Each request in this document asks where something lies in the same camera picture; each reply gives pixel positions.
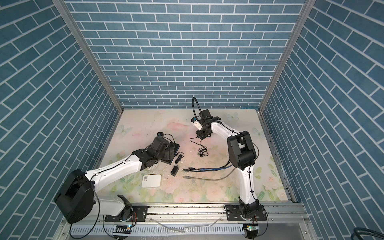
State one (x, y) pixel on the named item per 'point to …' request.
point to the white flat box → (151, 180)
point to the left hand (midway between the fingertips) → (168, 151)
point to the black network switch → (176, 147)
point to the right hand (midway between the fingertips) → (200, 133)
